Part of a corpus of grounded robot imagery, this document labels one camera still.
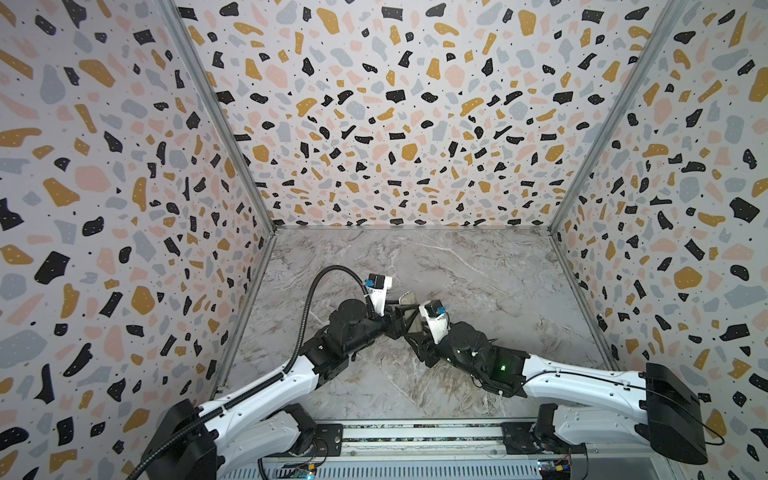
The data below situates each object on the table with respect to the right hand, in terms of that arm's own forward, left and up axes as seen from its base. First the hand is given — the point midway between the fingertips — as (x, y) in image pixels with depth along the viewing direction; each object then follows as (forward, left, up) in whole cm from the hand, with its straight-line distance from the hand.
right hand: (407, 328), depth 73 cm
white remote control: (+5, 0, +6) cm, 8 cm away
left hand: (+4, -2, +5) cm, 7 cm away
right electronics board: (-26, -36, -20) cm, 49 cm away
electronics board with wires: (-28, +25, -19) cm, 42 cm away
